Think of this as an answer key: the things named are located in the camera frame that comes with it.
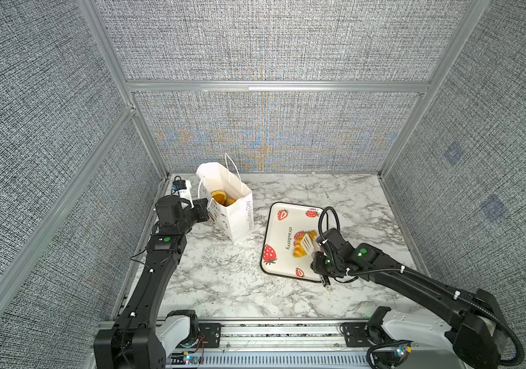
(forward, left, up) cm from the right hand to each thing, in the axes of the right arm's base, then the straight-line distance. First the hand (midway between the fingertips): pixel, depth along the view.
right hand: (312, 266), depth 81 cm
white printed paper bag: (+13, +27, +9) cm, 31 cm away
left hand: (+17, +36, +17) cm, 43 cm away
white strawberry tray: (+24, +8, -7) cm, 26 cm away
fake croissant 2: (+29, +35, +5) cm, 46 cm away
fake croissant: (+7, +4, -3) cm, 9 cm away
